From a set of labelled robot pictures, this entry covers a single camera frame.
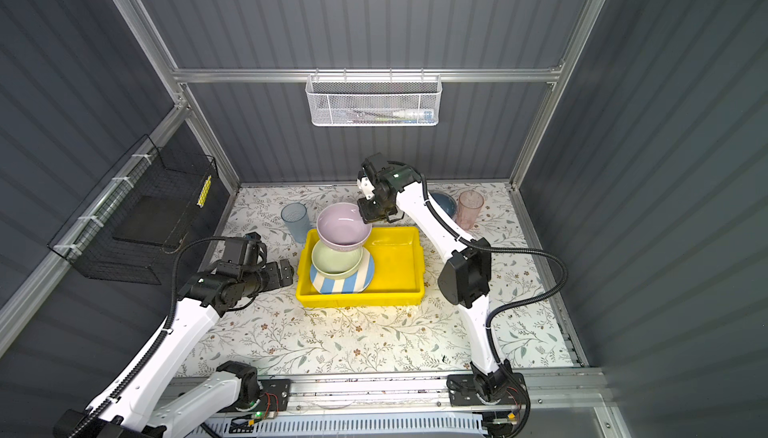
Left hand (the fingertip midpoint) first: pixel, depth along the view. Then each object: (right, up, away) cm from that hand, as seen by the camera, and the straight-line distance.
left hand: (277, 273), depth 79 cm
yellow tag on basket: (-22, +22, +4) cm, 32 cm away
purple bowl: (+16, +12, +8) cm, 21 cm away
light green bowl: (+13, 0, +12) cm, 18 cm away
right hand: (+24, +15, +8) cm, 29 cm away
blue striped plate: (+18, -5, +9) cm, 21 cm away
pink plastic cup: (+57, +19, +20) cm, 64 cm away
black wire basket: (-32, +17, -5) cm, 37 cm away
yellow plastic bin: (+33, -4, +15) cm, 36 cm away
